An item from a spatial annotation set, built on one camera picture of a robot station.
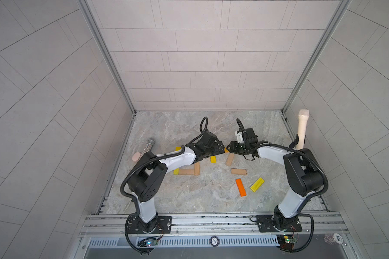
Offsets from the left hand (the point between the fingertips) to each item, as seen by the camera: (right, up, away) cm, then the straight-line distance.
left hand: (221, 147), depth 90 cm
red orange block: (+10, -19, -7) cm, 23 cm away
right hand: (+5, -1, +6) cm, 8 cm away
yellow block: (-4, -7, +2) cm, 8 cm away
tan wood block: (-19, -13, -3) cm, 23 cm away
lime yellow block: (-25, -13, -3) cm, 28 cm away
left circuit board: (-35, -38, -20) cm, 56 cm away
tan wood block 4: (+10, -13, -1) cm, 17 cm away
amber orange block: (+3, -2, -1) cm, 3 cm away
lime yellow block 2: (+18, -18, -6) cm, 27 cm away
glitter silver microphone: (-42, +2, +5) cm, 42 cm away
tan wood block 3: (+6, -7, +4) cm, 10 cm away
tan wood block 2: (-14, -12, -1) cm, 18 cm away
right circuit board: (+26, -37, -22) cm, 50 cm away
